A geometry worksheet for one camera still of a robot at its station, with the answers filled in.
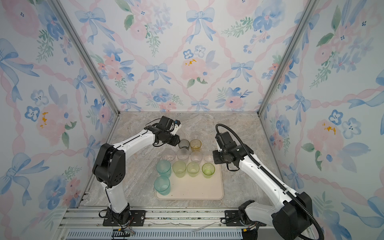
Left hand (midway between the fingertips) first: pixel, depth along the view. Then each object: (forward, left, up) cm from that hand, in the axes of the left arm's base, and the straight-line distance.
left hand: (179, 139), depth 93 cm
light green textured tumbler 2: (-15, -9, -9) cm, 20 cm away
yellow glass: (+2, -10, -9) cm, 14 cm away
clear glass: (-7, -19, -8) cm, 22 cm away
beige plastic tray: (-26, -11, -11) cm, 30 cm away
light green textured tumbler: (-16, -1, -7) cm, 17 cm away
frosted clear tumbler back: (-8, -11, -7) cm, 15 cm away
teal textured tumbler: (-16, +8, -7) cm, 19 cm away
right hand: (-13, -22, +4) cm, 26 cm away
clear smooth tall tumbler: (-7, -2, -7) cm, 10 cm away
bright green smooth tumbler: (-16, -18, -8) cm, 25 cm away
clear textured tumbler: (-7, +6, -8) cm, 12 cm away
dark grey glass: (+1, -3, -6) cm, 7 cm away
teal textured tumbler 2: (-25, +8, -7) cm, 28 cm away
